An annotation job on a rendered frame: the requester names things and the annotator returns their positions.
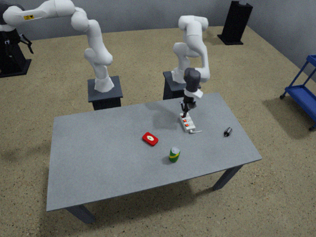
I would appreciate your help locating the white power strip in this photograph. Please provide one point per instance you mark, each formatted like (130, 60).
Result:
(187, 123)

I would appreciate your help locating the green drink can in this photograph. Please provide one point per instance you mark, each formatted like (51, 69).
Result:
(174, 154)

